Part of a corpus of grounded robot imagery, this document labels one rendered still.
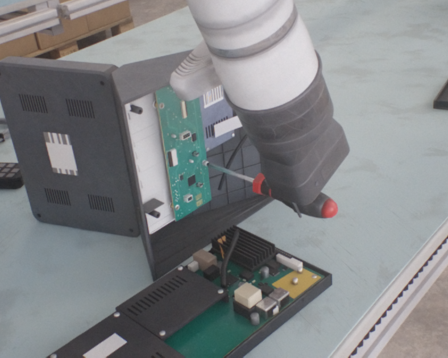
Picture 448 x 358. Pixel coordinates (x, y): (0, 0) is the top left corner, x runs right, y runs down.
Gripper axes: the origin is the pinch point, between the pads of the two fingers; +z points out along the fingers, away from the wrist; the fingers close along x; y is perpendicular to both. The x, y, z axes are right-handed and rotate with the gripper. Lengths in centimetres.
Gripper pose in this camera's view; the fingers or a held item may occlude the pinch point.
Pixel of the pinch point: (307, 205)
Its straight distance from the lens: 67.9
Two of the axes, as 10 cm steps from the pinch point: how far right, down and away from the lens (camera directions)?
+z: 3.5, 6.4, 6.9
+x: 5.8, -7.2, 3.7
